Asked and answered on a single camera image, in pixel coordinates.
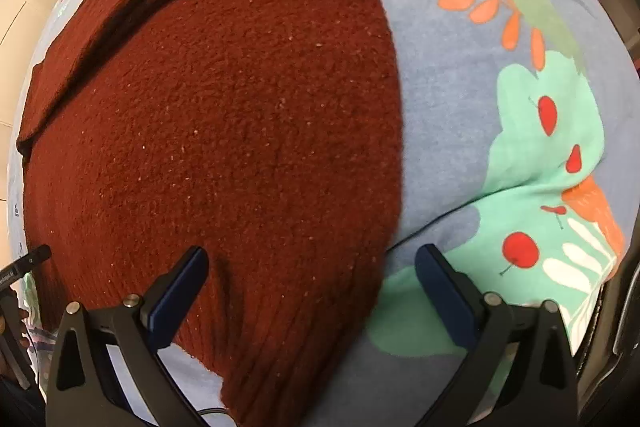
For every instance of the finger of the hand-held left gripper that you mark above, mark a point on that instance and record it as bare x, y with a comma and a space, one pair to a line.
37, 254

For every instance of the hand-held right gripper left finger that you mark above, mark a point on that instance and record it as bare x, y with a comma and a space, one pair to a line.
172, 302

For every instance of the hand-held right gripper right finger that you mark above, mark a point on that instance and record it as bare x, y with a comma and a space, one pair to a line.
445, 302

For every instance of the dark red knit sweater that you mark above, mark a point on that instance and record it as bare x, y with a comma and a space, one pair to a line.
225, 132

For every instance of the person's left hand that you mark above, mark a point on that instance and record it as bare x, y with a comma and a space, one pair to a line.
23, 324

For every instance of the blue printed bed sheet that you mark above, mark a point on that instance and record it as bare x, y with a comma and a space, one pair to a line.
460, 82

